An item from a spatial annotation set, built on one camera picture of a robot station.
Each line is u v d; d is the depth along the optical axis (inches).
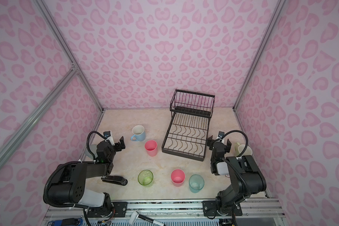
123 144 33.7
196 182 32.1
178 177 32.6
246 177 17.5
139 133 36.6
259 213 28.3
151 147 36.2
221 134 30.8
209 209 28.7
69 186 17.3
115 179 32.2
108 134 30.9
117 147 32.4
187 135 39.6
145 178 33.0
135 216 27.1
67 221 26.3
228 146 32.4
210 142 34.4
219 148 27.7
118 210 28.9
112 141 32.0
